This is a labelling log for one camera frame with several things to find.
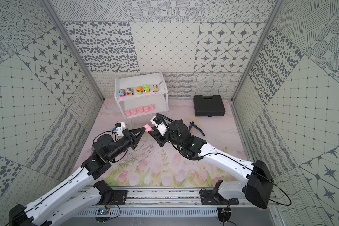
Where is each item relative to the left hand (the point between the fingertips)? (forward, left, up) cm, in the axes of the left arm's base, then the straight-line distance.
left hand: (147, 131), depth 65 cm
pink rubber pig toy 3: (+24, +10, -13) cm, 29 cm away
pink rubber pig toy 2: (+23, +15, -13) cm, 30 cm away
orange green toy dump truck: (+25, +4, +5) cm, 26 cm away
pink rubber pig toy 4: (+25, +7, -13) cm, 29 cm away
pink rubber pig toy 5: (+28, +3, -13) cm, 31 cm away
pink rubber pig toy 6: (+3, +1, -3) cm, 4 cm away
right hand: (+3, -1, -5) cm, 6 cm away
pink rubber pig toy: (+21, +18, -13) cm, 31 cm away
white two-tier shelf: (+23, +7, +2) cm, 24 cm away
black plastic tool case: (+43, -39, -29) cm, 65 cm away
